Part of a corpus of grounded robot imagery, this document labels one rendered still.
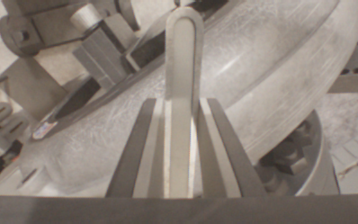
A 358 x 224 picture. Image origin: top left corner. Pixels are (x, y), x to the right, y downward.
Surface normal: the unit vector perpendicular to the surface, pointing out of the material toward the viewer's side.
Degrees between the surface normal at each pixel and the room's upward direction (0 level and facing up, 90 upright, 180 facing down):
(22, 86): 0
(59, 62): 0
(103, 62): 4
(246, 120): 13
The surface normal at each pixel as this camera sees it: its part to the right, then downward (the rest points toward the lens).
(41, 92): 0.07, 0.48
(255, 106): 0.28, 0.32
